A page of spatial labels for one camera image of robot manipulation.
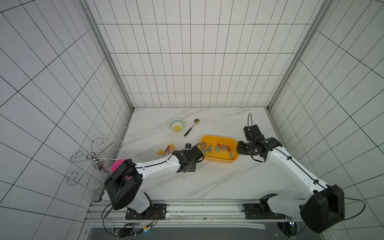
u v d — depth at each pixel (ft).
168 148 3.15
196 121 3.61
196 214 2.39
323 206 1.26
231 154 3.01
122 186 1.38
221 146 3.19
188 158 2.07
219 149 3.11
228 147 3.12
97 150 2.10
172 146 3.19
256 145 1.93
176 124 3.50
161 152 3.10
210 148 3.10
